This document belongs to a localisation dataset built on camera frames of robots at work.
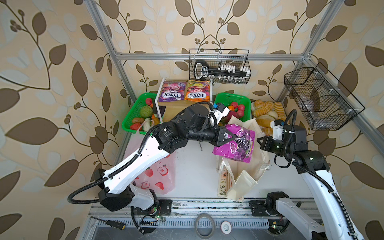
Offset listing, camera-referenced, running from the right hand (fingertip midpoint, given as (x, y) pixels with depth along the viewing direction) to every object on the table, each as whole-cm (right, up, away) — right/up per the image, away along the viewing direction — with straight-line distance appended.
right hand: (259, 141), depth 71 cm
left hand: (-16, +4, -18) cm, 24 cm away
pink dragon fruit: (-2, +15, +36) cm, 39 cm away
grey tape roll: (-29, -37, +1) cm, 47 cm away
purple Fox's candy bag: (-43, +26, +8) cm, 51 cm away
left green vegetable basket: (-76, +16, +38) cm, 86 cm away
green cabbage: (-66, +16, +35) cm, 76 cm away
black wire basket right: (+33, +18, +2) cm, 38 cm away
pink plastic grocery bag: (-50, -23, +12) cm, 56 cm away
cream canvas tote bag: (-11, -12, -11) cm, 19 cm away
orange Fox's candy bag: (-29, +25, +7) cm, 39 cm away
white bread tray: (+21, +16, +41) cm, 49 cm away
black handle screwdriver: (-69, -39, -1) cm, 80 cm away
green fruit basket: (-7, +26, +44) cm, 52 cm away
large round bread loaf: (+17, +10, +32) cm, 38 cm away
